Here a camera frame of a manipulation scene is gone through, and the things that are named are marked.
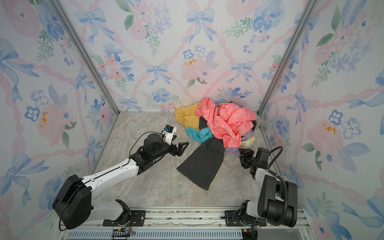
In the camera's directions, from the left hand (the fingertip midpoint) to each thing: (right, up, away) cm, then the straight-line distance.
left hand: (182, 138), depth 79 cm
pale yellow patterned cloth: (+39, -4, +14) cm, 42 cm away
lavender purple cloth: (+33, -9, +14) cm, 37 cm away
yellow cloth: (0, +15, +35) cm, 38 cm away
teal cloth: (+10, 0, +23) cm, 25 cm away
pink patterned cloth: (+26, +9, +13) cm, 31 cm away
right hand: (+34, -8, +13) cm, 37 cm away
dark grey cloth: (+11, -19, +12) cm, 25 cm away
